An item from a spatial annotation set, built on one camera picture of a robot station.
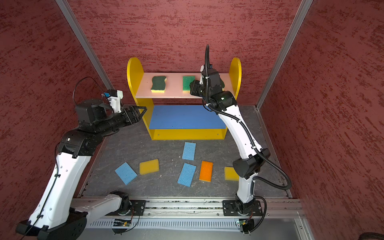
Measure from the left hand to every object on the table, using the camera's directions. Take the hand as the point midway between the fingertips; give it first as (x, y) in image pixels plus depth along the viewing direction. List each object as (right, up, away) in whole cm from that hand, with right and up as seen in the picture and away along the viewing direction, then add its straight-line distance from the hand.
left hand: (142, 114), depth 62 cm
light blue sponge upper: (+19, -23, +32) cm, 44 cm away
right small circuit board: (+46, -53, +9) cm, 71 cm away
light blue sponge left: (-18, -34, +23) cm, 45 cm away
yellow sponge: (-5, -31, +25) cm, 40 cm away
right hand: (+21, +14, +10) cm, 27 cm away
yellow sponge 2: (+43, -34, +20) cm, 58 cm away
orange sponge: (+29, -33, +23) cm, 50 cm away
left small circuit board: (-15, -54, +10) cm, 57 cm away
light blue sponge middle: (+18, -35, +22) cm, 45 cm away
